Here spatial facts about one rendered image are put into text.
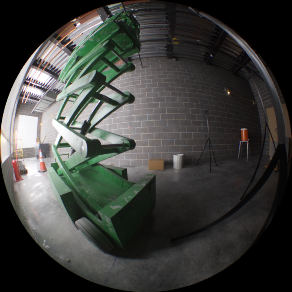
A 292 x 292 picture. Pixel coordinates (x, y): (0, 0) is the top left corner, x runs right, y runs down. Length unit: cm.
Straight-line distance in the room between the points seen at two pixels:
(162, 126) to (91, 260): 305
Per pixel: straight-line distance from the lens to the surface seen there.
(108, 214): 44
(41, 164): 359
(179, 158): 249
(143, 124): 288
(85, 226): 64
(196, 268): 82
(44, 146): 713
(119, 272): 79
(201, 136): 316
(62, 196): 72
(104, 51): 98
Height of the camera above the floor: 76
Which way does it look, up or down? 3 degrees down
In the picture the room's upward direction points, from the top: 2 degrees counter-clockwise
